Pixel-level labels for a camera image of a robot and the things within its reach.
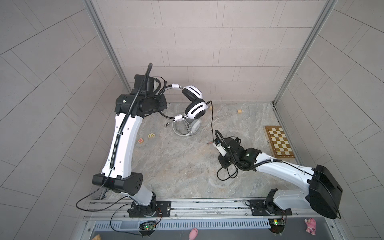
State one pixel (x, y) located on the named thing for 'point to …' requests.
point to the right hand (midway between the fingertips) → (218, 158)
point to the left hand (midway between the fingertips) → (167, 100)
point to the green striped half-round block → (151, 135)
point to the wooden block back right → (239, 111)
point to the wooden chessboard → (280, 146)
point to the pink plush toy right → (311, 223)
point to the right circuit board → (277, 225)
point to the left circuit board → (149, 225)
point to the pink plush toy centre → (193, 234)
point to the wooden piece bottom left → (97, 237)
